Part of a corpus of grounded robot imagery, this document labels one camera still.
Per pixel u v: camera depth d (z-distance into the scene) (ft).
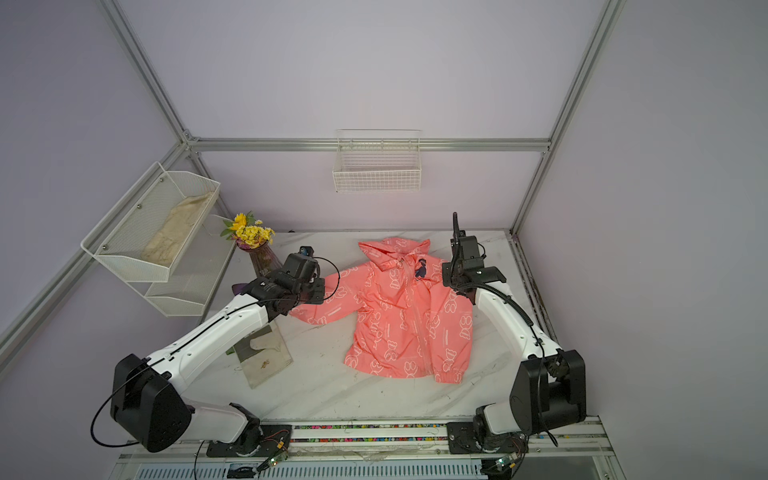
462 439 2.40
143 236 2.46
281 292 1.90
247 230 2.84
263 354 2.89
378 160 3.53
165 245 2.47
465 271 2.05
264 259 3.11
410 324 3.04
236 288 3.34
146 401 1.32
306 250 2.40
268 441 2.43
